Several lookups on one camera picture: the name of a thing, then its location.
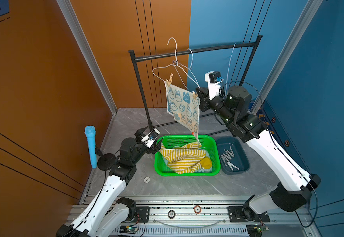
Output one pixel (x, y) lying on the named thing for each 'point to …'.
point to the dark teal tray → (233, 158)
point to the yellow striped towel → (188, 159)
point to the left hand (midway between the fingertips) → (153, 130)
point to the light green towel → (208, 170)
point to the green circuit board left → (128, 229)
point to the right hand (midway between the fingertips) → (199, 87)
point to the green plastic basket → (210, 143)
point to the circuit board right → (255, 230)
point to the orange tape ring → (197, 209)
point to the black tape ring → (171, 214)
